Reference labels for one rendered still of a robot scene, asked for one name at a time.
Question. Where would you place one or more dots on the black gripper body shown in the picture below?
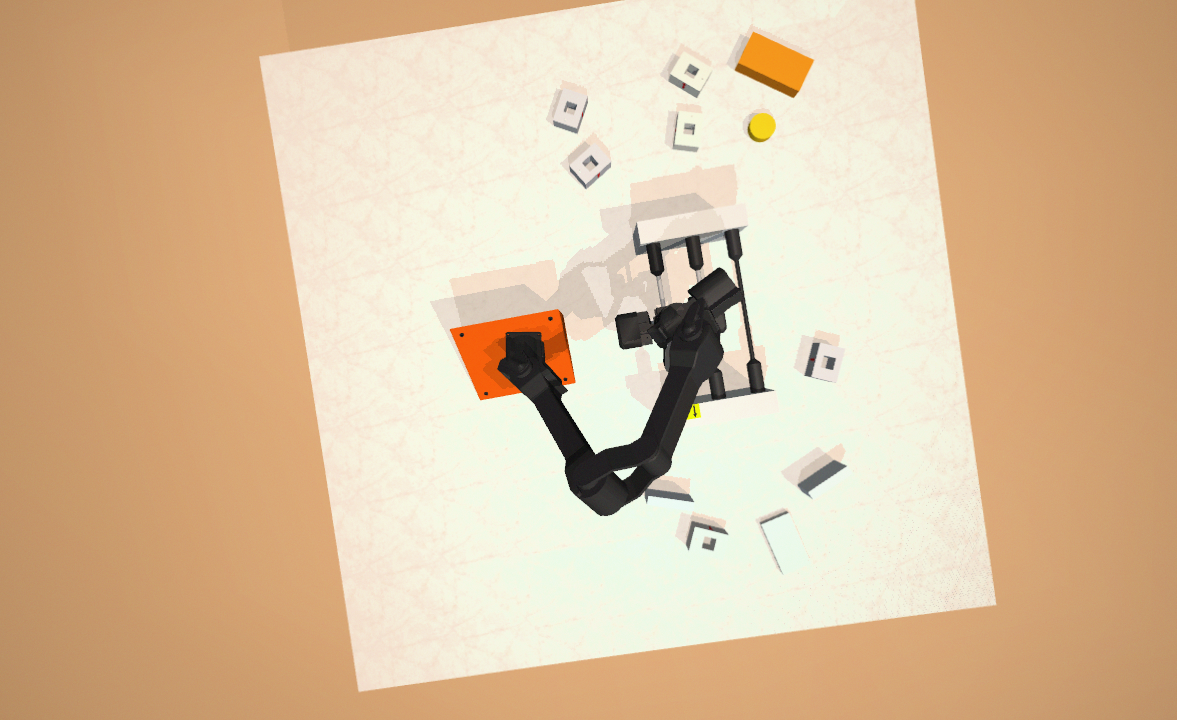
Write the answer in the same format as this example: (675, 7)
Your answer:
(632, 333)

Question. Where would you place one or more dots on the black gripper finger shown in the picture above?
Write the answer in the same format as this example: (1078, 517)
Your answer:
(642, 316)

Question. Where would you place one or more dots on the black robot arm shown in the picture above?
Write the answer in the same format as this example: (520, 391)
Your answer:
(690, 338)

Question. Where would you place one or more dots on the yellow short cylinder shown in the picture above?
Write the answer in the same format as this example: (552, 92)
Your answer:
(761, 127)

